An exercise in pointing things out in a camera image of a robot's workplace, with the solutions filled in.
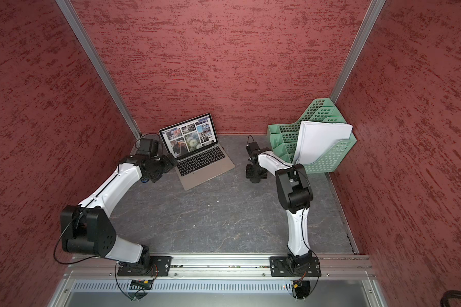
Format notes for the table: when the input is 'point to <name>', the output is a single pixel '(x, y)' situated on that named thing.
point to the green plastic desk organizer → (283, 139)
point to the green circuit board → (141, 284)
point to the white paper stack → (315, 136)
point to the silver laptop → (193, 143)
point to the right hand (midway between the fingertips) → (254, 178)
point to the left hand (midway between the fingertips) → (171, 170)
